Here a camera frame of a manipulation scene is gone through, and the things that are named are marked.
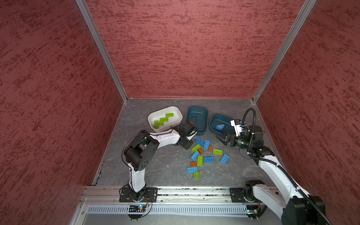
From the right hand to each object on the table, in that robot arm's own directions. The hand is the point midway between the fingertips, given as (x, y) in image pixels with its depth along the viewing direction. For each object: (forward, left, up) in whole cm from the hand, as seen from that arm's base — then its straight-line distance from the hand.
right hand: (218, 138), depth 78 cm
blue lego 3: (-7, -5, -15) cm, 17 cm away
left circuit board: (-30, +45, -17) cm, 57 cm away
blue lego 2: (-4, +13, -15) cm, 20 cm away
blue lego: (+6, +9, -16) cm, 19 cm away
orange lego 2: (+1, +2, -16) cm, 16 cm away
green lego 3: (+24, +37, -15) cm, 47 cm away
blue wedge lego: (+17, -7, -14) cm, 23 cm away
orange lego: (+21, +14, -14) cm, 29 cm away
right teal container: (+19, -7, -13) cm, 24 cm away
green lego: (+31, +29, -15) cm, 45 cm away
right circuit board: (-32, -15, -17) cm, 40 cm away
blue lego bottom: (-12, +16, -17) cm, 26 cm away
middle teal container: (+28, +9, -14) cm, 32 cm away
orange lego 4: (-9, +15, -16) cm, 23 cm away
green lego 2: (+22, +41, -15) cm, 48 cm away
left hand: (+5, +18, -17) cm, 25 cm away
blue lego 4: (-6, +4, -16) cm, 18 cm away
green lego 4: (+1, +12, -16) cm, 20 cm away
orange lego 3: (-1, +9, -14) cm, 17 cm away
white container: (+24, +28, -16) cm, 40 cm away
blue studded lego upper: (+4, +4, -15) cm, 16 cm away
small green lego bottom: (-15, +13, -18) cm, 26 cm away
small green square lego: (+26, +33, -15) cm, 45 cm away
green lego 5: (-1, -2, -16) cm, 16 cm away
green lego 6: (-7, +10, -15) cm, 20 cm away
